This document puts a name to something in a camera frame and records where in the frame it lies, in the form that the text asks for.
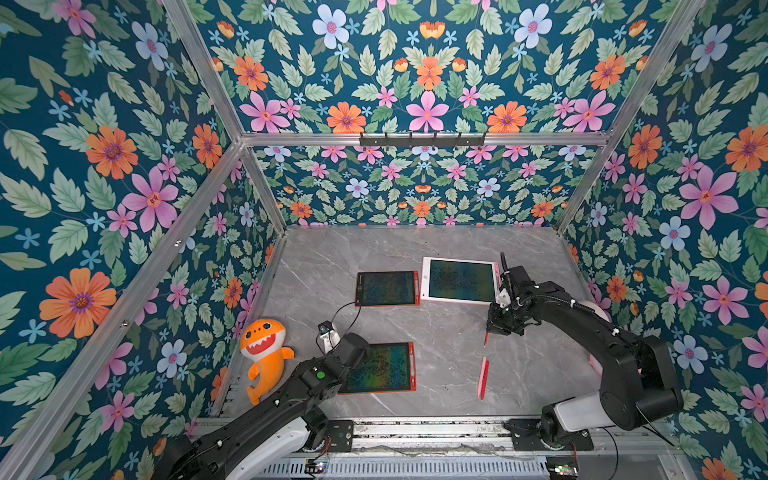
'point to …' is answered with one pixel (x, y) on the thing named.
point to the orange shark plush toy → (262, 340)
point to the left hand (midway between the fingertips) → (360, 351)
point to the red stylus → (486, 339)
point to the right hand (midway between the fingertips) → (492, 323)
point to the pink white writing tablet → (459, 281)
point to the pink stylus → (483, 380)
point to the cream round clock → (595, 309)
